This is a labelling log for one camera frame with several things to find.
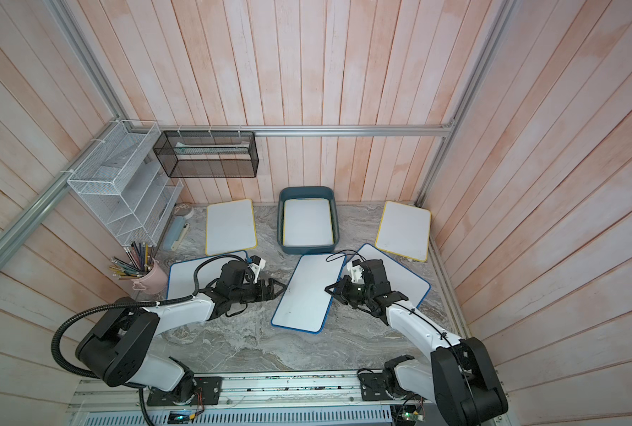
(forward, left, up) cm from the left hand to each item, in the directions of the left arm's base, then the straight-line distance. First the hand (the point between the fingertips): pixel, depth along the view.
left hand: (278, 292), depth 88 cm
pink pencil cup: (+2, +42, +2) cm, 43 cm away
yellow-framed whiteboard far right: (+35, -53, -9) cm, 65 cm away
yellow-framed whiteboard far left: (+34, +25, -6) cm, 43 cm away
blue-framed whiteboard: (+8, +37, -4) cm, 38 cm away
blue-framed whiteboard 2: (-6, -9, +5) cm, 12 cm away
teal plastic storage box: (+49, -10, 0) cm, 50 cm away
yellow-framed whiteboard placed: (+34, -9, -3) cm, 35 cm away
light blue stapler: (+26, +44, 0) cm, 51 cm away
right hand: (0, -16, +5) cm, 17 cm away
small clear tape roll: (+43, +47, -5) cm, 64 cm away
